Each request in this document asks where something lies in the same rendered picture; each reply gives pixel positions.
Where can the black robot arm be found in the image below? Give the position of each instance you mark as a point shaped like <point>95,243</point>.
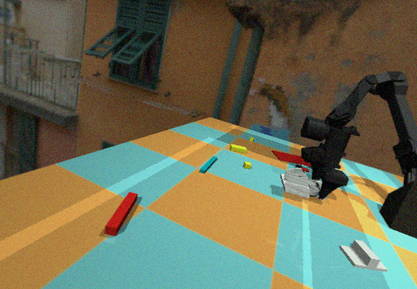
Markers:
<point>392,87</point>

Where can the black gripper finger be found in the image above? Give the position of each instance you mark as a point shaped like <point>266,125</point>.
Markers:
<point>327,188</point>
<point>317,169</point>

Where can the teal flat bar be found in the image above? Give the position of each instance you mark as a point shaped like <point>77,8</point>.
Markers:
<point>208,164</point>

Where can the dark red rectangular bar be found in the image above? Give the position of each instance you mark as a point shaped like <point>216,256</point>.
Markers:
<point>114,224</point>

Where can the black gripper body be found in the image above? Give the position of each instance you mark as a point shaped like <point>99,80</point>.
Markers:
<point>329,172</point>

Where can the red flat plate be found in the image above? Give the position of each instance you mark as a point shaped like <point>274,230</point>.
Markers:
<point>291,158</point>

